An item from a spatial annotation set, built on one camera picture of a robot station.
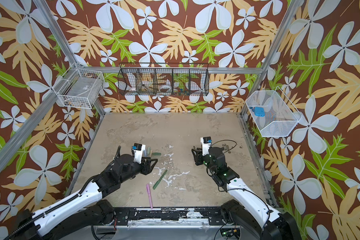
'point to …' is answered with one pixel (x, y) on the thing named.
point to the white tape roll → (165, 88)
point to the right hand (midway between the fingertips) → (193, 149)
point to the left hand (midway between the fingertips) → (154, 157)
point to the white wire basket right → (272, 113)
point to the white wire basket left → (79, 88)
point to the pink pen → (148, 188)
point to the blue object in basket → (259, 111)
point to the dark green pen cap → (156, 153)
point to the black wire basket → (164, 79)
